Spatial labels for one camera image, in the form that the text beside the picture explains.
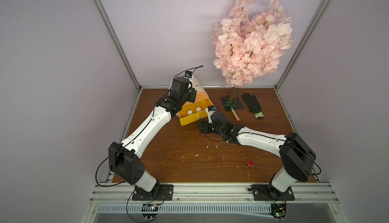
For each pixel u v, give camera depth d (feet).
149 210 2.36
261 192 2.38
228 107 3.47
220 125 2.09
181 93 1.93
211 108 2.49
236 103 3.50
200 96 3.01
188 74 2.18
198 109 3.01
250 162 2.61
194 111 2.96
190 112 2.95
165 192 2.39
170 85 1.92
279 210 2.28
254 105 3.51
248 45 2.02
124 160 1.34
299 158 1.44
